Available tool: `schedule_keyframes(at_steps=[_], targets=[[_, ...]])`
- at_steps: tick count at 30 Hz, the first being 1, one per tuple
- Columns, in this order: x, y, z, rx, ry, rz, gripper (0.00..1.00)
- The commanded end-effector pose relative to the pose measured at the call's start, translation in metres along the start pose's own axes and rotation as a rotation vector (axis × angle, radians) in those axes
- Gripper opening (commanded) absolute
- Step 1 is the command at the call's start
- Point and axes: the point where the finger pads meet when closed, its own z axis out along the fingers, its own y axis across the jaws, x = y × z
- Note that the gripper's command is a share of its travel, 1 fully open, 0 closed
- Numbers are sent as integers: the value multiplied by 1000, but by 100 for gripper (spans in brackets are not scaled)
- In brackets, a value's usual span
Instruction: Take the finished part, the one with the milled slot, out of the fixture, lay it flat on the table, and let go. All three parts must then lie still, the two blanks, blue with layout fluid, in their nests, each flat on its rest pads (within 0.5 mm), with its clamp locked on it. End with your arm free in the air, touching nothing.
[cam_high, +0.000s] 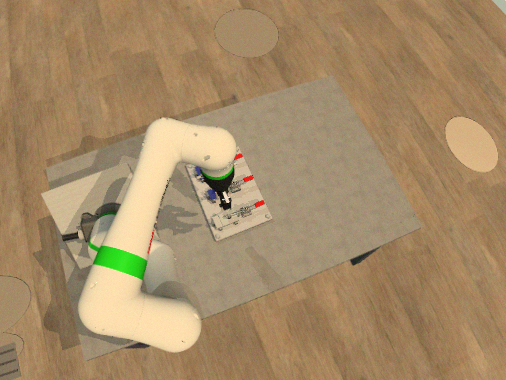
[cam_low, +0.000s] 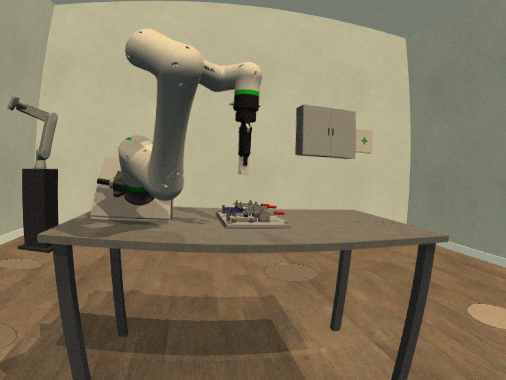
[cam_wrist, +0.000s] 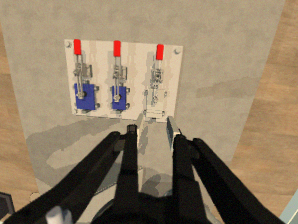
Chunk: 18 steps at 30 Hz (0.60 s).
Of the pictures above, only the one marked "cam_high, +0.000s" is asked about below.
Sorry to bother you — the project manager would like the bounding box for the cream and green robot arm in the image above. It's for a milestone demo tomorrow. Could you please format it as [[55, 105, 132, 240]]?
[[62, 118, 237, 352]]

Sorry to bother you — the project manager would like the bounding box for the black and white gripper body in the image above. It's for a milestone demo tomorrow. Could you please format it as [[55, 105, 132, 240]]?
[[208, 183, 231, 196]]

